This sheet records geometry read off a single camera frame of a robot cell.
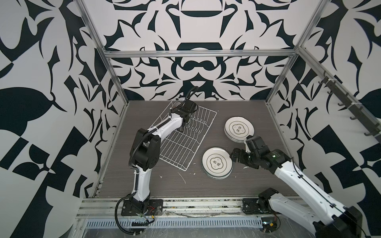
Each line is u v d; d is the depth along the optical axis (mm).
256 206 737
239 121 1046
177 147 924
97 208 766
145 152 517
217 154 899
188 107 753
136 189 595
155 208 730
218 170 836
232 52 945
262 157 588
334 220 391
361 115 550
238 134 986
